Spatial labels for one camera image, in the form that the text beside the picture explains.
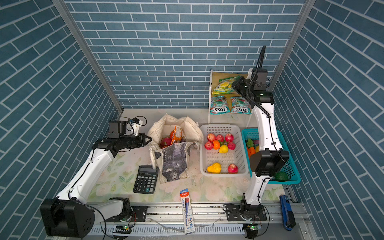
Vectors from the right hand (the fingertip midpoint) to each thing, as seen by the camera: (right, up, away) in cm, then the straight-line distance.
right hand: (231, 79), depth 77 cm
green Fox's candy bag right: (+11, -11, +22) cm, 27 cm away
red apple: (+3, -49, +8) cm, 50 cm away
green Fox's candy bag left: (-3, -11, +22) cm, 25 cm away
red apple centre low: (-2, -33, +22) cm, 40 cm away
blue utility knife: (+25, -68, -9) cm, 73 cm away
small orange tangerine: (-5, -37, +17) cm, 41 cm away
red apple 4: (+4, -33, +22) cm, 40 cm away
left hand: (-42, -31, +2) cm, 52 cm away
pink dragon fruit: (-38, -35, +14) cm, 53 cm away
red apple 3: (-9, -32, +21) cm, 40 cm away
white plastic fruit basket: (+7, -43, +17) cm, 47 cm away
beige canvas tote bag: (-31, -43, 0) cm, 53 cm away
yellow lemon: (-1, -40, +17) cm, 43 cm away
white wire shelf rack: (-9, -9, +15) cm, 20 cm away
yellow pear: (-7, -49, +8) cm, 50 cm away
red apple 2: (-11, -37, +17) cm, 42 cm away
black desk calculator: (-46, -55, +6) cm, 72 cm away
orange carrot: (+17, -39, +19) cm, 47 cm away
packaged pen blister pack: (-22, -70, -4) cm, 73 cm away
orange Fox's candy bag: (-30, -30, +8) cm, 43 cm away
